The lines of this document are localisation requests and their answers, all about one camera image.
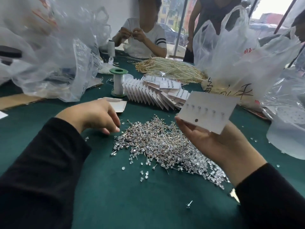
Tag brown cardboard sheet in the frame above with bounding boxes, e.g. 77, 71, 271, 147
0, 93, 46, 110

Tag pile of pearl strands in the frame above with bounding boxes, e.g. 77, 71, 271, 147
126, 57, 208, 84

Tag green spool of white thread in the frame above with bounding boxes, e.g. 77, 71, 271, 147
109, 68, 129, 98

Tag person's right forearm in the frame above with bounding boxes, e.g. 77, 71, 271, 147
234, 163, 305, 229

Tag white red-printed plastic bag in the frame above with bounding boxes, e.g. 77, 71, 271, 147
14, 0, 112, 53

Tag white thread cone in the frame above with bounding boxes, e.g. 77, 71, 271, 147
107, 39, 116, 58

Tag clear plastic earring backs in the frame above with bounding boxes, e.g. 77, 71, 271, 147
198, 159, 230, 190

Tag pile of silver stud earrings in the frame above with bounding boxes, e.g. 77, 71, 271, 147
111, 114, 215, 179

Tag white handwritten plastic bag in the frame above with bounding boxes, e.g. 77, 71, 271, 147
192, 4, 301, 111

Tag person's left hand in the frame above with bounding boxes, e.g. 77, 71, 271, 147
55, 99, 121, 135

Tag white earring card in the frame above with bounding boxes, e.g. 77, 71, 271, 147
177, 91, 240, 135

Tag row of white cards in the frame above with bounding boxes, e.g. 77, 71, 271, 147
122, 75, 191, 111

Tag translucent white plastic bag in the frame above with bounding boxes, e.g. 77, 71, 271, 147
0, 27, 36, 85

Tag black-lidded jar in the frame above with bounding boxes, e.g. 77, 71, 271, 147
0, 46, 22, 66

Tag small gold foil scrap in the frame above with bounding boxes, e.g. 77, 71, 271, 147
228, 188, 240, 203

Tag person's right hand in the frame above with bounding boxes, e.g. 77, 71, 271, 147
174, 115, 267, 188

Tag person's left forearm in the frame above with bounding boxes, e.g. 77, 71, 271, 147
0, 117, 92, 229

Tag large clear plastic bag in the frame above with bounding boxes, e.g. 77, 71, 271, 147
9, 38, 104, 103

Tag dark parked car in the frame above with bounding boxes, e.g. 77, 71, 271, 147
158, 22, 189, 45

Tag orange and black tool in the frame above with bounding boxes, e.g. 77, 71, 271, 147
243, 106, 272, 121

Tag heap of clear plastic bags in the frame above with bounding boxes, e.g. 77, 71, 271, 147
260, 66, 305, 117

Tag small bag of pearls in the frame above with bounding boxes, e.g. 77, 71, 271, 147
98, 57, 119, 75

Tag clear plastic bowl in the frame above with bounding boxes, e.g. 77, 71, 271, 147
266, 106, 305, 160

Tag stack of white cards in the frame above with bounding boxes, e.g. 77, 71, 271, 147
98, 97, 127, 113

